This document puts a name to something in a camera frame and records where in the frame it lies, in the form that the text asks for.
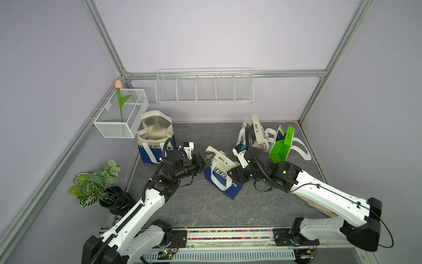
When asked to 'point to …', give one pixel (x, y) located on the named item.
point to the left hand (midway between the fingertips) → (214, 158)
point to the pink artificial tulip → (121, 100)
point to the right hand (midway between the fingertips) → (233, 167)
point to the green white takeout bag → (284, 142)
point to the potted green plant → (100, 185)
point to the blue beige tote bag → (156, 130)
